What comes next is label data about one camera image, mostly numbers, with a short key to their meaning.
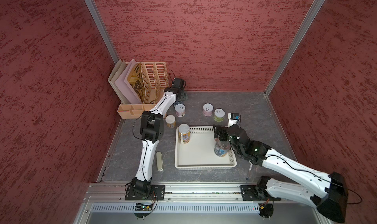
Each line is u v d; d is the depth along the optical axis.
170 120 0.95
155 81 1.16
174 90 0.76
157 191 0.74
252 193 0.73
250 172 0.81
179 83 0.83
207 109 1.03
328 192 0.40
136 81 1.00
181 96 0.95
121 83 0.88
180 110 1.03
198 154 0.87
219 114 1.00
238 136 0.53
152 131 0.62
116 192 0.76
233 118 0.64
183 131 0.83
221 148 0.79
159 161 0.81
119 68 0.93
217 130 0.67
